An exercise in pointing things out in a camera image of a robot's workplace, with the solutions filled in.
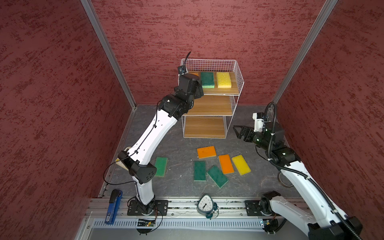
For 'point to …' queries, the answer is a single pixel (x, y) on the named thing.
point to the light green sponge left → (161, 164)
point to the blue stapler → (114, 206)
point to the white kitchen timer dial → (206, 206)
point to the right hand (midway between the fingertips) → (237, 130)
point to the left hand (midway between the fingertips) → (191, 89)
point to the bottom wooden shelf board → (204, 126)
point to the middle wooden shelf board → (211, 105)
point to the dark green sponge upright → (199, 171)
